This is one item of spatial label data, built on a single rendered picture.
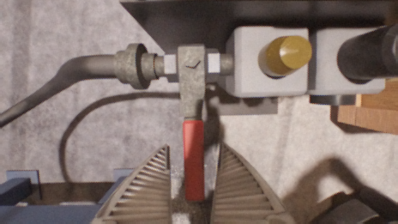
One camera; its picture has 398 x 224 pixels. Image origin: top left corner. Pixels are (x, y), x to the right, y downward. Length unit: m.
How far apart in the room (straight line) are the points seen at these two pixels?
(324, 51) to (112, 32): 0.69
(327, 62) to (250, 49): 0.09
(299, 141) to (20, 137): 1.23
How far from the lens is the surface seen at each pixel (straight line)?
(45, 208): 0.76
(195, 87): 0.15
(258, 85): 0.17
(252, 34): 0.18
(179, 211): 0.82
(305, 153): 0.84
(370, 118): 0.74
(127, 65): 0.18
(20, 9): 1.01
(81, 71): 0.22
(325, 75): 0.22
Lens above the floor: 0.62
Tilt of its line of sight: 85 degrees down
